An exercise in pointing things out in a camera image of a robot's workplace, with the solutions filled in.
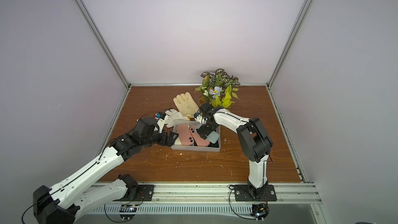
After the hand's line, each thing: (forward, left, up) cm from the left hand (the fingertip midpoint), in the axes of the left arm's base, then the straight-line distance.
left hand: (173, 132), depth 76 cm
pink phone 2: (+2, -13, -13) cm, 19 cm away
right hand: (+11, -18, -14) cm, 25 cm away
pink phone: (+5, -4, -14) cm, 16 cm away
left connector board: (-31, +21, -21) cm, 43 cm away
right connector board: (-30, -42, -18) cm, 55 cm away
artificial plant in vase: (+21, -23, +10) cm, 33 cm away
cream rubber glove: (+31, -2, -17) cm, 35 cm away
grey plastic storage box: (-2, -15, -15) cm, 21 cm away
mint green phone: (+5, -21, -14) cm, 25 cm away
